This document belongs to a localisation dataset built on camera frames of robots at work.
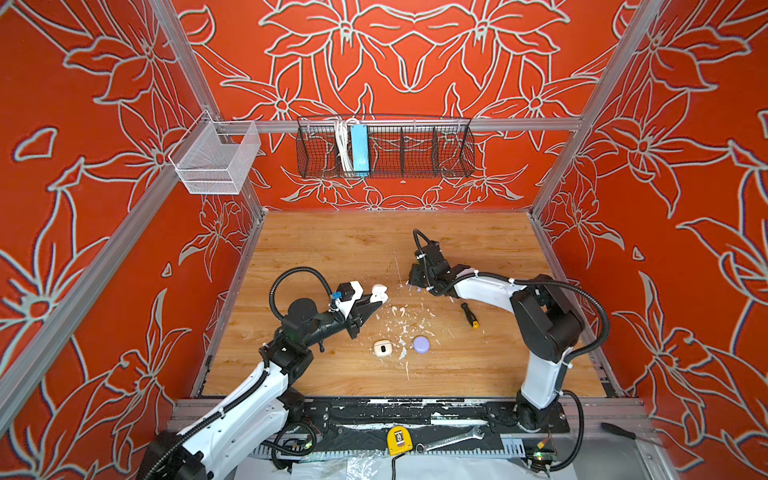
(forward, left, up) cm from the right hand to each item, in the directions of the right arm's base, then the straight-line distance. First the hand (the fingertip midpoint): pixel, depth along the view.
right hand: (410, 272), depth 95 cm
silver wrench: (-44, -13, -5) cm, 46 cm away
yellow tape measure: (-45, +6, -2) cm, 46 cm away
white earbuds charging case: (-18, +10, +19) cm, 28 cm away
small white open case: (-23, +9, -3) cm, 25 cm away
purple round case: (-22, -2, -3) cm, 23 cm away
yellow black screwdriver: (-14, -18, -4) cm, 23 cm away
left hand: (-19, +10, +17) cm, 27 cm away
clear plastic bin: (+28, +61, +27) cm, 73 cm away
